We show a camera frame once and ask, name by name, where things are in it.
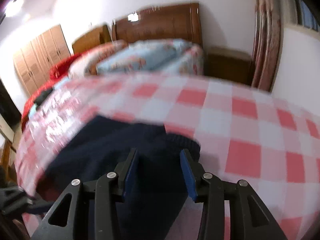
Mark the pink floral pillow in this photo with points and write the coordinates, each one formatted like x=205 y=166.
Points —
x=86 y=63

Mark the red floral curtain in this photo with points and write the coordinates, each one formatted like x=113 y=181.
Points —
x=266 y=45

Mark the light blue floral quilt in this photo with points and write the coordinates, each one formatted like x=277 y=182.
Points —
x=168 y=56

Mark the pink white checkered bedsheet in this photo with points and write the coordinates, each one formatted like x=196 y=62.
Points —
x=243 y=133

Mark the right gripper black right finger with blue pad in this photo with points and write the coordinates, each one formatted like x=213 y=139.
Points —
x=249 y=216

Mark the red blanket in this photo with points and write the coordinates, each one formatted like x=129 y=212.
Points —
x=56 y=73

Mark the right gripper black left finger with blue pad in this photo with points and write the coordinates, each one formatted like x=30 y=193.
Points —
x=91 y=203

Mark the red white navy striped sweater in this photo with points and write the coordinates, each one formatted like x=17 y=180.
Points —
x=158 y=191

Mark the dark wooden nightstand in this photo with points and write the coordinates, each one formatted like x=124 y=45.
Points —
x=228 y=64

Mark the window with metal bars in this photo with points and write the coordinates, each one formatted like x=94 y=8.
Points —
x=298 y=13

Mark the light wooden wardrobe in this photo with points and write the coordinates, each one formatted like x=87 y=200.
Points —
x=34 y=61

